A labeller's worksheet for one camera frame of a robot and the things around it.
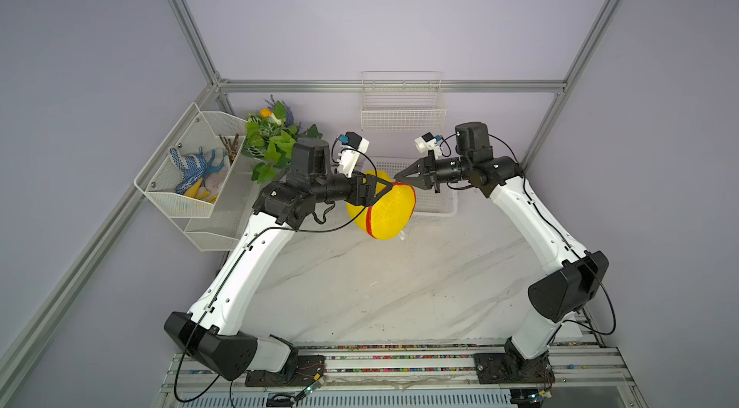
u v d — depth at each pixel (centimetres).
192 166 71
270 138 80
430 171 62
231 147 84
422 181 64
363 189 56
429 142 69
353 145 57
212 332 38
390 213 69
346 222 47
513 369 65
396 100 96
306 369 74
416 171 66
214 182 76
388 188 62
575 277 44
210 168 80
